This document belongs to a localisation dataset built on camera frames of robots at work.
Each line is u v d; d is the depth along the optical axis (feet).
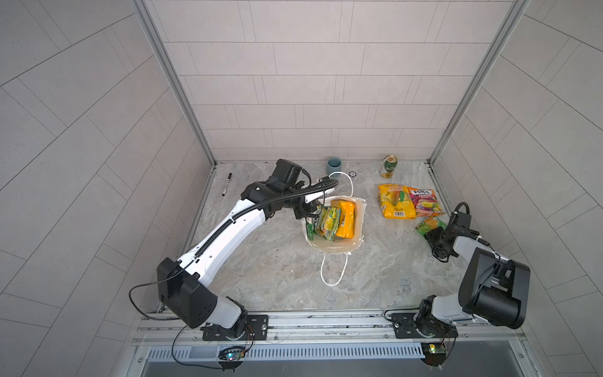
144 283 1.28
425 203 3.23
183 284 1.25
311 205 2.09
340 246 2.52
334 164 3.66
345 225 2.64
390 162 3.44
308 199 2.07
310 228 2.64
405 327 2.36
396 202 3.21
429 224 3.07
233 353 2.11
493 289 1.44
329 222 2.84
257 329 2.32
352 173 3.66
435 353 2.25
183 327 2.37
